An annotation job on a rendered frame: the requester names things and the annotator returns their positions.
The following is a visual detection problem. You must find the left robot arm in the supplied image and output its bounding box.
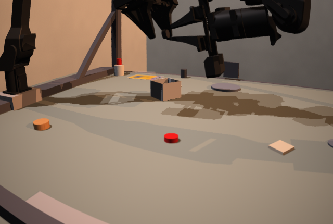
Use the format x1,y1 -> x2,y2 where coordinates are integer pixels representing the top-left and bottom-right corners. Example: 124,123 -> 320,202
240,0 -> 311,46

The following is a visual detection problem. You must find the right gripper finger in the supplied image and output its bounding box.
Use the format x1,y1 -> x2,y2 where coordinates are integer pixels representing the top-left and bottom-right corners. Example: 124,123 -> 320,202
151,4 -> 176,37
121,0 -> 156,39

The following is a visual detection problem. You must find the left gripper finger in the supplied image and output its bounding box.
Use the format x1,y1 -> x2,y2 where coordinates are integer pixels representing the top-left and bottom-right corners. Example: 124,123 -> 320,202
165,6 -> 202,30
167,35 -> 205,52

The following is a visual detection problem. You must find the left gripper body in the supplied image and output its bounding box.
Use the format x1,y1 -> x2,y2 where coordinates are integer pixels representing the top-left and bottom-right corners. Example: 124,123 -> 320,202
193,0 -> 247,78

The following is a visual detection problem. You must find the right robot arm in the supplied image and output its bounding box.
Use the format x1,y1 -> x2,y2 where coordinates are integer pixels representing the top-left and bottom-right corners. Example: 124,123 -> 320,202
0,0 -> 36,95

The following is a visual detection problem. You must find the tan flat rectangular pad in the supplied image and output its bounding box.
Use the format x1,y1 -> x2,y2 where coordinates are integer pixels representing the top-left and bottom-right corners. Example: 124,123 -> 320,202
268,140 -> 294,155

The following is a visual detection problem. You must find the dark cylinder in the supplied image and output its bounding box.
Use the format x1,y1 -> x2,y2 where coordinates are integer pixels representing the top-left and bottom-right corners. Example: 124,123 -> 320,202
181,69 -> 187,78

